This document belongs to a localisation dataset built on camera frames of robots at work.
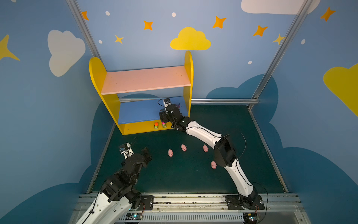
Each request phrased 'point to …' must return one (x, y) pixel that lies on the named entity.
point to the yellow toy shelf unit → (136, 116)
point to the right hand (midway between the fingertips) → (167, 109)
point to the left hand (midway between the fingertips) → (145, 151)
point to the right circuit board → (251, 217)
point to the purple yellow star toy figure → (178, 105)
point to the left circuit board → (133, 216)
